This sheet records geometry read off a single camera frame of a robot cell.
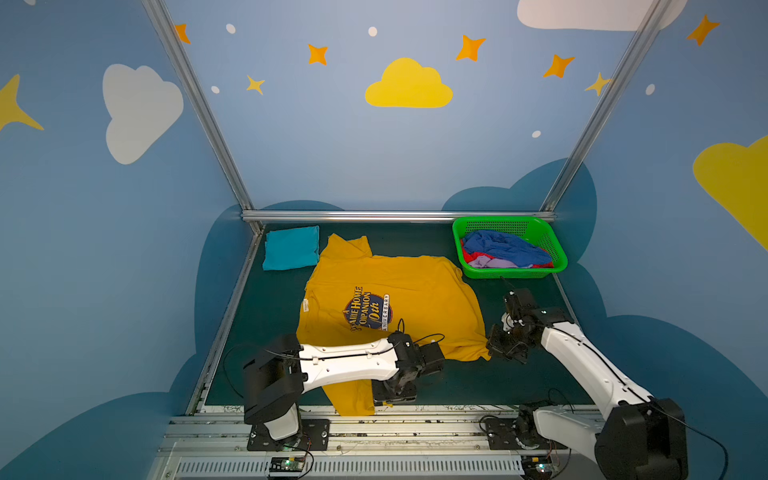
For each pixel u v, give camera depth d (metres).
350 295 1.02
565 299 1.06
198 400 0.82
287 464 0.71
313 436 0.75
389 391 0.63
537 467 0.71
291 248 1.12
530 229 1.15
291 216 1.32
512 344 0.69
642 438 0.40
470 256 1.02
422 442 0.74
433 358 0.61
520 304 0.67
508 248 1.03
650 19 0.71
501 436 0.75
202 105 0.85
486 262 1.01
